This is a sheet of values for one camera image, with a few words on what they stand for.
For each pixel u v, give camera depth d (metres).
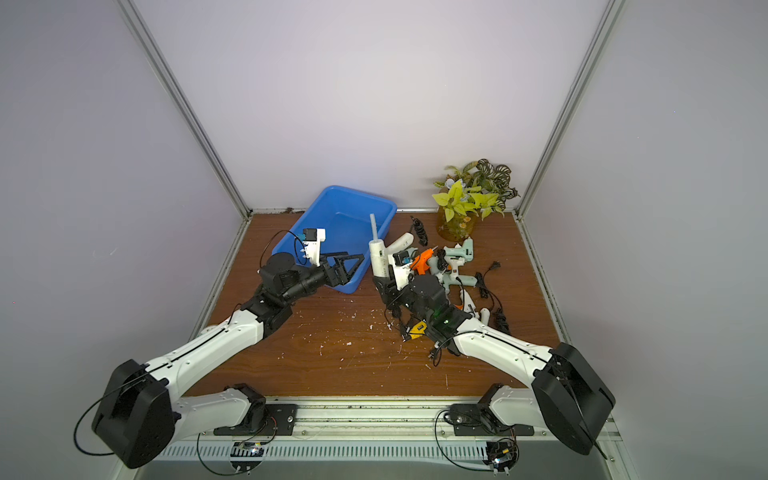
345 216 1.21
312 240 0.67
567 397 0.40
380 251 0.75
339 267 0.66
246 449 0.72
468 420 0.73
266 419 0.68
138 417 0.39
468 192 1.00
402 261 0.67
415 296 0.61
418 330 0.86
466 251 1.05
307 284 0.65
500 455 0.69
